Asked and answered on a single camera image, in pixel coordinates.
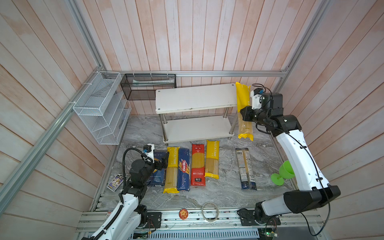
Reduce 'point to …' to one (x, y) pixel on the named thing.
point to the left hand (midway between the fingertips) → (161, 153)
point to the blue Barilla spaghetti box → (183, 178)
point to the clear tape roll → (202, 211)
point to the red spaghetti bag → (198, 176)
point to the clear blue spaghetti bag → (248, 180)
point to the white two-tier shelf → (198, 113)
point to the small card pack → (116, 182)
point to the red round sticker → (183, 213)
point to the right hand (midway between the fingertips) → (242, 109)
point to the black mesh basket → (143, 86)
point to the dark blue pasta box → (158, 178)
